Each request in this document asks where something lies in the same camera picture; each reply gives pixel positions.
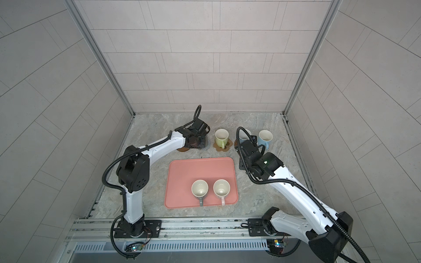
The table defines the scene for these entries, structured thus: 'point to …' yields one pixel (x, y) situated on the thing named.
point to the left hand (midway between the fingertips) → (205, 140)
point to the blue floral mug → (243, 136)
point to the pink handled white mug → (222, 188)
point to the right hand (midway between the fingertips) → (244, 161)
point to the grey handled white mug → (200, 188)
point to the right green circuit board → (276, 246)
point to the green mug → (221, 136)
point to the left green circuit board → (137, 247)
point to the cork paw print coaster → (228, 145)
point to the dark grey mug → (193, 141)
